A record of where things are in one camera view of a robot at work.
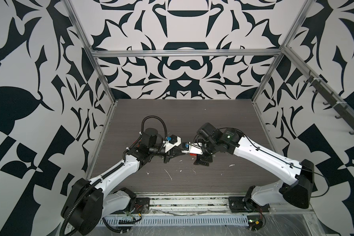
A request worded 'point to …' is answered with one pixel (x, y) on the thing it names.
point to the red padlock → (192, 154)
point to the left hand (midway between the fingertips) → (185, 149)
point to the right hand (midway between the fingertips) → (195, 152)
